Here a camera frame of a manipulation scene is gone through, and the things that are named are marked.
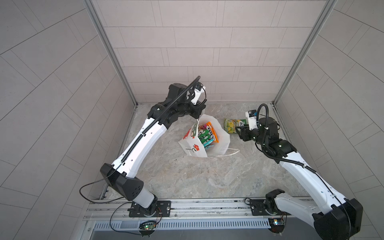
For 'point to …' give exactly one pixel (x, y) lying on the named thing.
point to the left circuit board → (148, 225)
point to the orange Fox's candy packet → (213, 133)
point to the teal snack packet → (208, 145)
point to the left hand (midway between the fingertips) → (209, 104)
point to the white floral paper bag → (192, 141)
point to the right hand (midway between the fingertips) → (239, 126)
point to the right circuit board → (276, 224)
